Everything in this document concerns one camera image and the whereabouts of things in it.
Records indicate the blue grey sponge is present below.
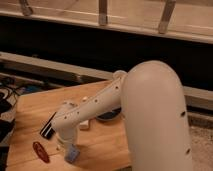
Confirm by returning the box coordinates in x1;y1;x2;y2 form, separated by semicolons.
65;148;80;163

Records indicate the dark ceramic bowl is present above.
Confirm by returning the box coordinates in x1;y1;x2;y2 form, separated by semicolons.
96;108;121;122

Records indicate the black striped box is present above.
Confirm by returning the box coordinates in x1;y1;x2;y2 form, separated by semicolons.
39;115;55;140

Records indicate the wooden table board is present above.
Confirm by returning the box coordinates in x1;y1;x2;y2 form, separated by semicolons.
6;81;130;171

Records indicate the metal window bracket right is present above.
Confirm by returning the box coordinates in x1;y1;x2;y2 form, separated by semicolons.
158;0;176;34

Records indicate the white tube bottle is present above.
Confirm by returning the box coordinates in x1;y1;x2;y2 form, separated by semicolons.
79;96;90;130

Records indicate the red oval object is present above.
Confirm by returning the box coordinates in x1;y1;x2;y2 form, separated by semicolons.
33;142;50;163

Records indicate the metal window bracket middle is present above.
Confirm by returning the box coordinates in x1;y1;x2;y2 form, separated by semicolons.
98;0;108;26

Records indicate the metal window bracket left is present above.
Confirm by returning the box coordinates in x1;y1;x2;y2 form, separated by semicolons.
19;0;33;16

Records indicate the black cables pile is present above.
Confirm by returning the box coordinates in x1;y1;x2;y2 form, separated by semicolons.
0;76;26;171

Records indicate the metal window bracket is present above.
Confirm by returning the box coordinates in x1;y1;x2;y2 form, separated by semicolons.
158;0;176;34
98;0;108;26
19;0;33;16

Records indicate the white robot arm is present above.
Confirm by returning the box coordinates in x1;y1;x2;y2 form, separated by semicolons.
51;60;193;171

